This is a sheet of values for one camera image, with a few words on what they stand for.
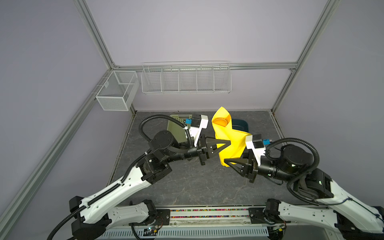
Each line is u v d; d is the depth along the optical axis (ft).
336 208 1.36
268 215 2.15
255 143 1.33
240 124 3.64
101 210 1.25
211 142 1.41
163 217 2.43
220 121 1.37
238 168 1.56
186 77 3.15
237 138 1.44
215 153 1.48
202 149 1.34
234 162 1.53
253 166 1.41
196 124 1.33
